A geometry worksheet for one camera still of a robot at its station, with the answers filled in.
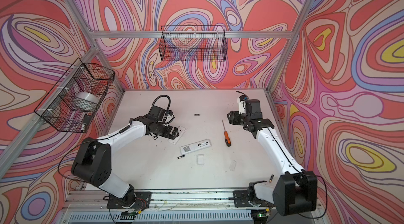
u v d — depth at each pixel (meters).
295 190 0.40
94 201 0.75
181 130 0.96
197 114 1.05
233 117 0.72
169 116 0.82
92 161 0.45
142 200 0.73
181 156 0.86
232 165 0.84
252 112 0.62
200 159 0.87
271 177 0.80
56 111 0.67
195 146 0.90
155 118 0.71
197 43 0.96
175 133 0.82
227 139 0.92
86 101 0.70
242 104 0.72
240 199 0.73
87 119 0.74
